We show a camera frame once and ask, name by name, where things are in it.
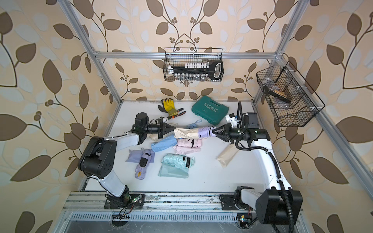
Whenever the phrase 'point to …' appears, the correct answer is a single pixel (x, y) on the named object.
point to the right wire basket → (288, 95)
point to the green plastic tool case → (210, 110)
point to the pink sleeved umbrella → (182, 149)
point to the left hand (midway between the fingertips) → (172, 127)
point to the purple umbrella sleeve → (134, 156)
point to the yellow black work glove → (168, 107)
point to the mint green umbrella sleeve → (169, 170)
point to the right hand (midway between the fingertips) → (213, 133)
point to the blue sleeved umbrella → (169, 141)
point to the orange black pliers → (173, 117)
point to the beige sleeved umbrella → (155, 136)
